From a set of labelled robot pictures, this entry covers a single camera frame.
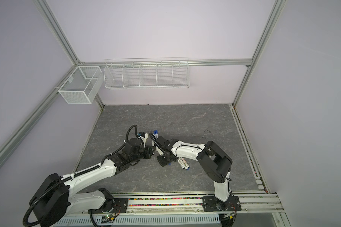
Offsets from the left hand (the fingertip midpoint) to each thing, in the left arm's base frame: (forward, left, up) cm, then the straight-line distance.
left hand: (155, 150), depth 83 cm
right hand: (-4, -4, -11) cm, 12 cm away
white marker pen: (+21, +2, -14) cm, 26 cm away
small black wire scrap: (+19, -37, -12) cm, 44 cm away
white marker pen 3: (-5, -15, -10) cm, 19 cm away
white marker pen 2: (+4, +1, +3) cm, 5 cm away
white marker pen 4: (-6, -17, -10) cm, 20 cm away
